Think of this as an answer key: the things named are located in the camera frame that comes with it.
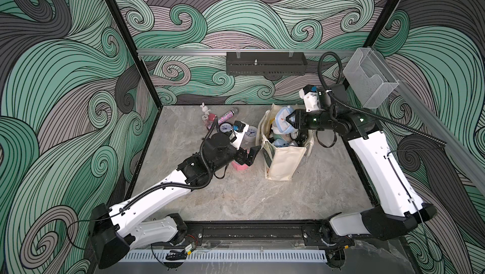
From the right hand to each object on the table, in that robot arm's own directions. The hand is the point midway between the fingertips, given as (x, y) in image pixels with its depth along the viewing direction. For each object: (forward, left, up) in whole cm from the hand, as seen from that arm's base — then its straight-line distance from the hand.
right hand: (288, 118), depth 67 cm
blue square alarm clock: (0, +1, -16) cm, 16 cm away
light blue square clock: (0, +2, -4) cm, 4 cm away
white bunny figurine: (+33, +39, -28) cm, 58 cm away
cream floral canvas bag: (-7, +1, -22) cm, 23 cm away
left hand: (-5, +14, -5) cm, 16 cm away
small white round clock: (+14, +13, -34) cm, 39 cm away
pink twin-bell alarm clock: (-15, +19, -7) cm, 25 cm away
